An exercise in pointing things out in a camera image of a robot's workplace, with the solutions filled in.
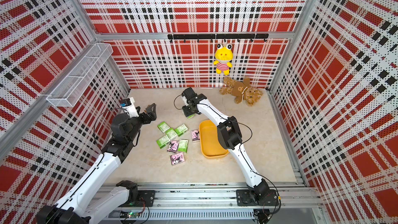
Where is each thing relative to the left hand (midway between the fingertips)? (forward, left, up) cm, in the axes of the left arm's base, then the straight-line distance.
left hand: (150, 105), depth 77 cm
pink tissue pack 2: (-4, -21, -24) cm, 33 cm away
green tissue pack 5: (-11, -15, -24) cm, 30 cm away
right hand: (+12, -18, -20) cm, 30 cm away
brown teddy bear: (+29, -54, -20) cm, 64 cm away
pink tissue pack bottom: (-18, -12, -24) cm, 33 cm away
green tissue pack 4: (-8, -2, -24) cm, 26 cm away
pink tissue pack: (-11, -9, -24) cm, 28 cm away
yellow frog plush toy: (+32, -39, +7) cm, 51 cm away
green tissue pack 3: (-3, -6, -24) cm, 25 cm away
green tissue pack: (+2, -1, -24) cm, 25 cm away
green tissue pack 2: (0, -12, -24) cm, 27 cm away
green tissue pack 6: (+6, -17, -19) cm, 26 cm away
